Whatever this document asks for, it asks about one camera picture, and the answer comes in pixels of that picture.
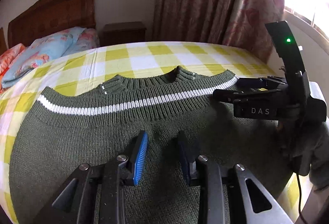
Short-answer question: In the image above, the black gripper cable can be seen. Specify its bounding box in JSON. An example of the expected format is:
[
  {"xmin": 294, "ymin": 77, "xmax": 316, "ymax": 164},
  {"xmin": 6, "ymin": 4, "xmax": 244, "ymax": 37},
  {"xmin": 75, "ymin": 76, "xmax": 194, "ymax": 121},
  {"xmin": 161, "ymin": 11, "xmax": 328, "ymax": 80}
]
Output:
[{"xmin": 295, "ymin": 172, "xmax": 309, "ymax": 224}]

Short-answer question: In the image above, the orange floral pillow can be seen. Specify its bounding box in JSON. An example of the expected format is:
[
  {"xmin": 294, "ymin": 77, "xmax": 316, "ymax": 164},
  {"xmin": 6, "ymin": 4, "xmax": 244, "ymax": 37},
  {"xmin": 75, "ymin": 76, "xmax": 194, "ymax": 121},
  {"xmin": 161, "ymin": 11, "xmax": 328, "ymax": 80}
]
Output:
[{"xmin": 0, "ymin": 43, "xmax": 27, "ymax": 93}]

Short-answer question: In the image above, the large wooden headboard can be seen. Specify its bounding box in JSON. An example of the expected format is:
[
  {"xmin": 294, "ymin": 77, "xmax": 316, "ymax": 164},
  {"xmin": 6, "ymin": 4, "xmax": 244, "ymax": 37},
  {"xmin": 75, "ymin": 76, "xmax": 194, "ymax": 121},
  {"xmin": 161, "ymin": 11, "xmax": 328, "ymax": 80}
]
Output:
[{"xmin": 8, "ymin": 0, "xmax": 97, "ymax": 49}]

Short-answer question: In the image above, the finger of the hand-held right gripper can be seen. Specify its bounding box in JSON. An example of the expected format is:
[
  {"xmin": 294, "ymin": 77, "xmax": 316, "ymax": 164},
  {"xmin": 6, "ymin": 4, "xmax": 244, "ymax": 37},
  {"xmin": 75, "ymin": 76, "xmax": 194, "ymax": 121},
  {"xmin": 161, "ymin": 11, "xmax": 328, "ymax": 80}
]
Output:
[
  {"xmin": 236, "ymin": 77, "xmax": 269, "ymax": 90},
  {"xmin": 212, "ymin": 88, "xmax": 258, "ymax": 104}
]

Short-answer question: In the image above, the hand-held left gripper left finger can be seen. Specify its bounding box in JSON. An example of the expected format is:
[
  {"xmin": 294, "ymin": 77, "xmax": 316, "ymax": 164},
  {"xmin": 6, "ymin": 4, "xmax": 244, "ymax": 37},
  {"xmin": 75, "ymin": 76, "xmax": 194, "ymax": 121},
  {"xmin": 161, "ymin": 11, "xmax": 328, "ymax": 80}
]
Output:
[{"xmin": 33, "ymin": 130, "xmax": 149, "ymax": 224}]

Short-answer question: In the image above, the dark wooden nightstand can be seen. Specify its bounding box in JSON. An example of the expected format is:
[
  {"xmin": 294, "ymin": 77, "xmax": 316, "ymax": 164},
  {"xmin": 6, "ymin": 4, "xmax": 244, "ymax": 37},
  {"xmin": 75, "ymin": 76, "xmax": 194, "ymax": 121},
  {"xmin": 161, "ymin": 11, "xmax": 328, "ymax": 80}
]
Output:
[{"xmin": 103, "ymin": 21, "xmax": 147, "ymax": 47}]

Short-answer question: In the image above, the person's right forearm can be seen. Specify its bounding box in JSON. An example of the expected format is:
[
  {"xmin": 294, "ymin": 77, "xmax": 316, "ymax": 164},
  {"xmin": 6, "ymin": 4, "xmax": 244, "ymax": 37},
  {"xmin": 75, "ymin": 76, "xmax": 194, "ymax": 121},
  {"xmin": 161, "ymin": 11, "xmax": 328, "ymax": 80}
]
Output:
[{"xmin": 283, "ymin": 121, "xmax": 329, "ymax": 192}]

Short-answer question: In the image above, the blue floral pillow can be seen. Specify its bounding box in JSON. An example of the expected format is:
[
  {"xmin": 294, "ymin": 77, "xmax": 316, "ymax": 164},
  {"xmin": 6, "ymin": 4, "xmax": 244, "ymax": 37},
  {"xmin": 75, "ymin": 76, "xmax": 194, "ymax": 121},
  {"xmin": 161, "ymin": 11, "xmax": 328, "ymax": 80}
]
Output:
[{"xmin": 1, "ymin": 27, "xmax": 86, "ymax": 90}]

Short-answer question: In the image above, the small wooden headboard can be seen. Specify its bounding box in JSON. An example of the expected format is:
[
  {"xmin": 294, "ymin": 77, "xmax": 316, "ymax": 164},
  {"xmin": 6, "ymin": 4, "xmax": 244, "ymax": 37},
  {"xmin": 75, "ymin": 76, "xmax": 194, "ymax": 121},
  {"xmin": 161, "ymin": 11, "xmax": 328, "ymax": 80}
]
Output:
[{"xmin": 0, "ymin": 27, "xmax": 8, "ymax": 56}]

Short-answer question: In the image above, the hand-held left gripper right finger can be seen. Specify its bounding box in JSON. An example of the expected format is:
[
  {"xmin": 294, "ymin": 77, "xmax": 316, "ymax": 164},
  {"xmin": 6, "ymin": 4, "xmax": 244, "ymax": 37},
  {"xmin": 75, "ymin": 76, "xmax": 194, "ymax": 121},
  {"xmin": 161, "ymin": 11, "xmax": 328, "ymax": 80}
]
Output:
[{"xmin": 177, "ymin": 131, "xmax": 294, "ymax": 224}]

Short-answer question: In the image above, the pink floral curtain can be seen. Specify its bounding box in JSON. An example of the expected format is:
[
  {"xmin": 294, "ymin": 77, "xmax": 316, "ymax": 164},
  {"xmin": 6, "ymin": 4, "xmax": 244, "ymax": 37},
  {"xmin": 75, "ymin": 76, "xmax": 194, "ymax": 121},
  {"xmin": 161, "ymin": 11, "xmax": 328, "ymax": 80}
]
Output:
[{"xmin": 153, "ymin": 0, "xmax": 286, "ymax": 60}]

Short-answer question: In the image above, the yellow checked bedsheet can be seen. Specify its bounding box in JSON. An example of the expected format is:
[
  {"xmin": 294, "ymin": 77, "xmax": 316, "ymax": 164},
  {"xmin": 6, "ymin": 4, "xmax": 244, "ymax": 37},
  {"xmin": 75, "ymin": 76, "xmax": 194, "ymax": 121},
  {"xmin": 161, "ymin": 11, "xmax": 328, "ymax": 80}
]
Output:
[{"xmin": 0, "ymin": 41, "xmax": 310, "ymax": 224}]

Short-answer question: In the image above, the green knit sweater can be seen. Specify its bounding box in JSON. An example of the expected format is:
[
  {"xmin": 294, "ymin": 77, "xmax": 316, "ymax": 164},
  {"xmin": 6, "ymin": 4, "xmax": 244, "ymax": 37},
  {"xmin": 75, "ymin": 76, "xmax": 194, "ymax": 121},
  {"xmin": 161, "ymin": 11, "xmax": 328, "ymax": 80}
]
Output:
[{"xmin": 9, "ymin": 66, "xmax": 296, "ymax": 224}]

